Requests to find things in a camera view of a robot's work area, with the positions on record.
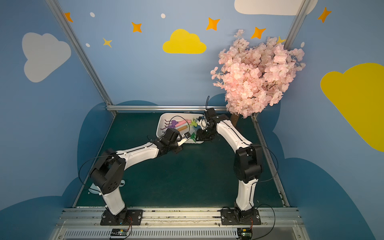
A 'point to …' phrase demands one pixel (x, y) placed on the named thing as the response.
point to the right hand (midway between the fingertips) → (201, 137)
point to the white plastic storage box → (183, 129)
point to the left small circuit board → (119, 232)
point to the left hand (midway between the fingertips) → (180, 139)
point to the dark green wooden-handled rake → (193, 136)
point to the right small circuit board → (245, 233)
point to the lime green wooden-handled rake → (194, 123)
